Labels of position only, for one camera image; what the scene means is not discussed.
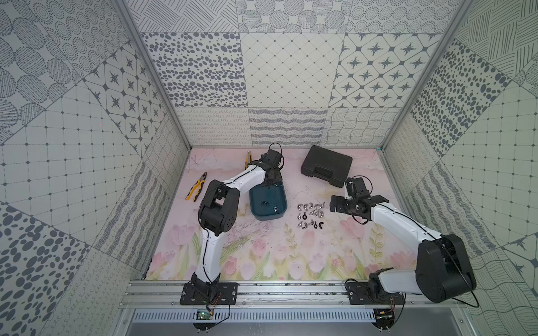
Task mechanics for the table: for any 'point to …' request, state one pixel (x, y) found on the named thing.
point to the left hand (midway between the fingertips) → (276, 175)
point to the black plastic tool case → (327, 165)
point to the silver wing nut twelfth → (312, 222)
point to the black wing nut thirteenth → (315, 225)
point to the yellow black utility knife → (248, 159)
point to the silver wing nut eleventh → (305, 225)
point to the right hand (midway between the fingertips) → (341, 207)
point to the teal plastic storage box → (268, 204)
